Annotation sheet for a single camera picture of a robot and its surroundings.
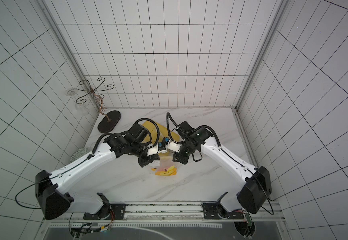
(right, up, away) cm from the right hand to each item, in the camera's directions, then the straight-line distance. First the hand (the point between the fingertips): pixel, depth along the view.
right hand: (175, 153), depth 76 cm
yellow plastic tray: (-5, +9, -11) cm, 15 cm away
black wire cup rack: (-49, +36, +11) cm, 62 cm away
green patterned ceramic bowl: (-59, -3, +14) cm, 61 cm away
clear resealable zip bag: (-5, -8, +3) cm, 10 cm away
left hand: (-11, -2, -3) cm, 12 cm away
